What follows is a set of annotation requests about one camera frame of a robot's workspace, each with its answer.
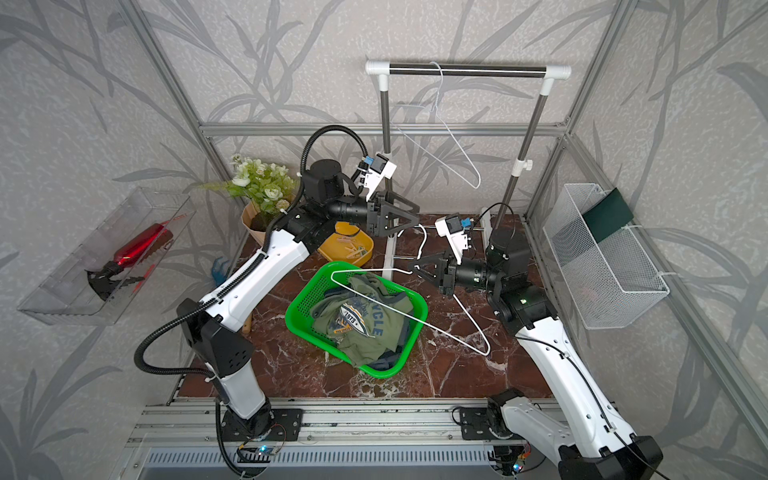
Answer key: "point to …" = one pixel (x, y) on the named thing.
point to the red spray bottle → (102, 279)
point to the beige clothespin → (355, 252)
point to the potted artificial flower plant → (268, 189)
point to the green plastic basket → (336, 274)
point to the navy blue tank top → (390, 358)
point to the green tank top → (363, 318)
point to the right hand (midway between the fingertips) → (410, 267)
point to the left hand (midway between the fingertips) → (413, 221)
